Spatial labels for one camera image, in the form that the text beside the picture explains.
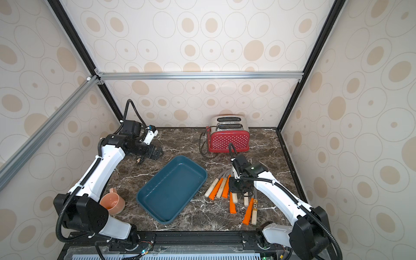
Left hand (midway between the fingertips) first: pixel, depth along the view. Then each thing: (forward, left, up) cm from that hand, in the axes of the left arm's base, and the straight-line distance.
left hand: (159, 148), depth 81 cm
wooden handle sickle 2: (-13, -31, -20) cm, 39 cm away
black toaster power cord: (+11, -20, -16) cm, 28 cm away
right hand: (-15, -39, -12) cm, 44 cm away
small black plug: (+6, +19, -20) cm, 28 cm away
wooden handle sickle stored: (-17, -45, -20) cm, 52 cm away
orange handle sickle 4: (-25, -45, -21) cm, 56 cm away
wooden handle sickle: (-10, -27, -20) cm, 35 cm away
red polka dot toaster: (+19, -34, -5) cm, 39 cm away
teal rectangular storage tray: (-16, -3, -22) cm, 27 cm away
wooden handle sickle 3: (-21, -38, -11) cm, 44 cm away
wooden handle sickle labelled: (-22, -49, -21) cm, 57 cm away
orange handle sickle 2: (-15, -34, -21) cm, 43 cm away
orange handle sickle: (-15, -27, -21) cm, 37 cm away
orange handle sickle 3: (-21, -37, -21) cm, 48 cm away
